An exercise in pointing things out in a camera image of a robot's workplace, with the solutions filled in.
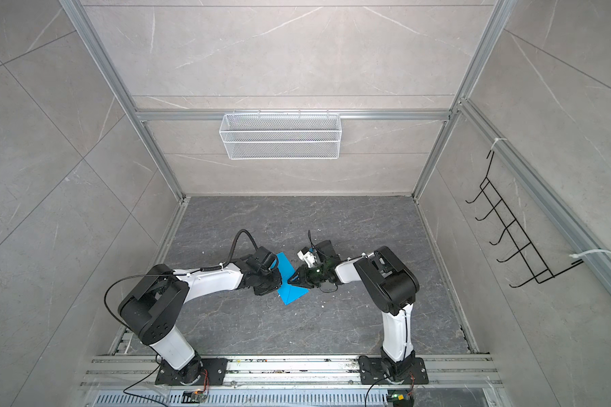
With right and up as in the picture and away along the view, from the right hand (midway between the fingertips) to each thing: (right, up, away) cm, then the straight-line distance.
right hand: (291, 281), depth 92 cm
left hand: (-2, +1, 0) cm, 3 cm away
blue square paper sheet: (-1, -4, -1) cm, 4 cm away
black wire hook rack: (+62, +11, -32) cm, 71 cm away
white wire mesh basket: (-5, +56, +9) cm, 57 cm away
